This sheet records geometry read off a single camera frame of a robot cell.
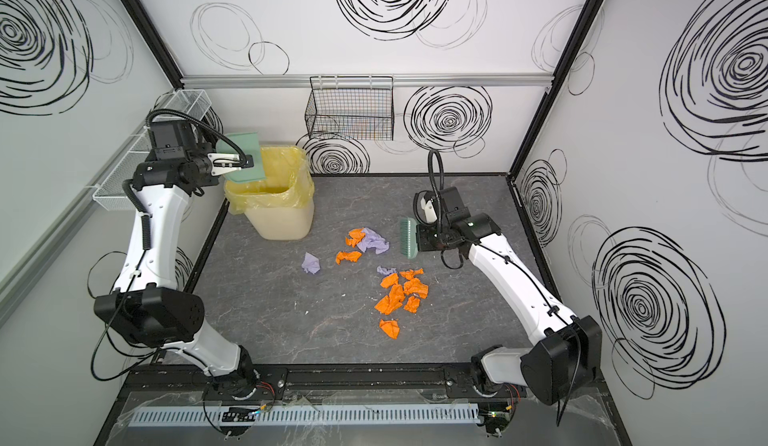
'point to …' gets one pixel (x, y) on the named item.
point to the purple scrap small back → (311, 263)
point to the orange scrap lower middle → (414, 286)
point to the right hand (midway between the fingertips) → (414, 238)
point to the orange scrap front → (411, 273)
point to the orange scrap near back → (412, 304)
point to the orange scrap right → (356, 235)
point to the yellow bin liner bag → (289, 182)
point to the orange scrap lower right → (391, 302)
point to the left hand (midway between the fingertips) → (199, 150)
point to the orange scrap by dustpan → (353, 256)
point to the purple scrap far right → (385, 271)
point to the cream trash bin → (287, 223)
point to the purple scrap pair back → (373, 240)
